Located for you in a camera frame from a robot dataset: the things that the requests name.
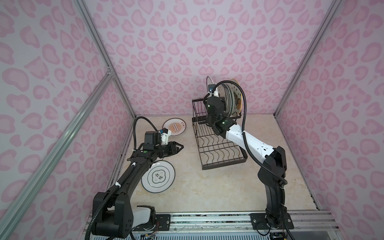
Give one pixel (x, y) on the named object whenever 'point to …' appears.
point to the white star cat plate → (237, 96)
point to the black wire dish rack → (214, 150)
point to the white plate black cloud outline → (159, 177)
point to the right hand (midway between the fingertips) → (218, 91)
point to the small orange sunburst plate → (176, 126)
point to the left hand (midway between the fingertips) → (181, 145)
